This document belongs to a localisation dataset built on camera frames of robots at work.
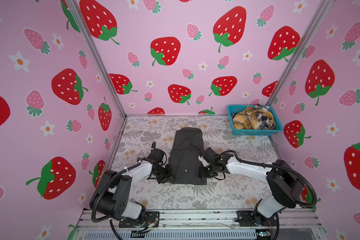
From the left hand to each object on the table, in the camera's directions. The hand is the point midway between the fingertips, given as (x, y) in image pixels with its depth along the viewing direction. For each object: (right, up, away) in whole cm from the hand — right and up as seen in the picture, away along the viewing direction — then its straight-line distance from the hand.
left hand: (176, 177), depth 86 cm
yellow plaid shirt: (+51, +35, +18) cm, 64 cm away
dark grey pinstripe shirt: (+7, +17, +14) cm, 23 cm away
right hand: (+13, +1, -1) cm, 13 cm away
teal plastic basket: (+44, +44, +28) cm, 68 cm away
